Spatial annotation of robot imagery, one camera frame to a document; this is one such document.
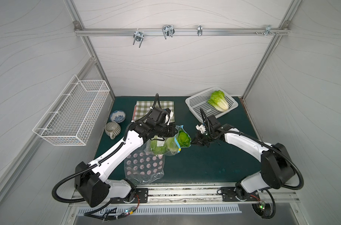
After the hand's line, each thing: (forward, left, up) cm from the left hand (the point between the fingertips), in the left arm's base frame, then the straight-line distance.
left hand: (178, 132), depth 73 cm
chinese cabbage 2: (+1, -4, -11) cm, 12 cm away
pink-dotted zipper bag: (-11, +22, -23) cm, 34 cm away
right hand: (0, -7, -12) cm, 14 cm away
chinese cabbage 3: (+38, -31, -14) cm, 51 cm away
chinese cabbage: (-2, +13, -19) cm, 23 cm away
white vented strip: (-31, -6, -23) cm, 40 cm away
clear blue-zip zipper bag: (-1, +5, -13) cm, 14 cm away
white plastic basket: (+42, -17, -19) cm, 50 cm away
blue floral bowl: (+26, +47, -21) cm, 57 cm away
